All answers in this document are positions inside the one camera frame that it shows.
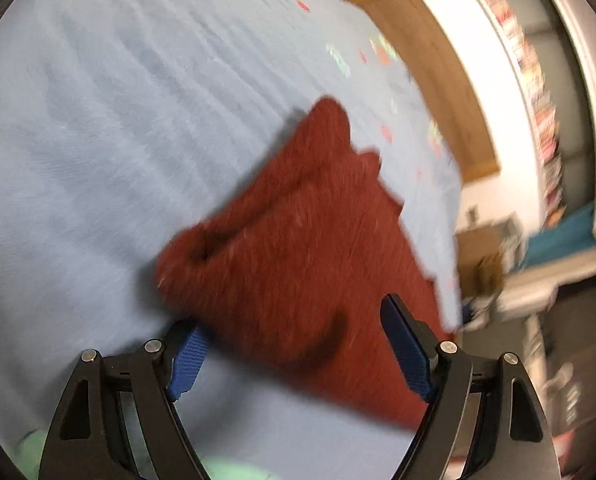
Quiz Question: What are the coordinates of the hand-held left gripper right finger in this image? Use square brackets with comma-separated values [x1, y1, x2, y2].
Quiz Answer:
[380, 294, 563, 480]

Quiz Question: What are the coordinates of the teal curtain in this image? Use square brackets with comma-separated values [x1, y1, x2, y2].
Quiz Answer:
[520, 205, 596, 271]

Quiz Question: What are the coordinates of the dark red knit sweater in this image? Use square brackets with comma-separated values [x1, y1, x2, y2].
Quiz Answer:
[156, 96, 456, 431]

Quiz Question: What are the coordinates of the wooden nightstand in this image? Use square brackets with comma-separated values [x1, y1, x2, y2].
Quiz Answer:
[455, 225, 508, 297]

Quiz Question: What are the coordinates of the wooden bed headboard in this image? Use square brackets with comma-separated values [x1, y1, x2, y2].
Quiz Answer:
[345, 0, 501, 181]

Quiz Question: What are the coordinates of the blue monster print blanket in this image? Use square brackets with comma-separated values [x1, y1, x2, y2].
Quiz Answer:
[0, 0, 463, 480]

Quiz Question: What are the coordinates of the bookshelf with books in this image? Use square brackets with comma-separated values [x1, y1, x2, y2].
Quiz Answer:
[458, 0, 567, 227]

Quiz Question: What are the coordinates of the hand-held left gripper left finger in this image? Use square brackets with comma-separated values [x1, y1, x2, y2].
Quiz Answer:
[38, 319, 209, 480]

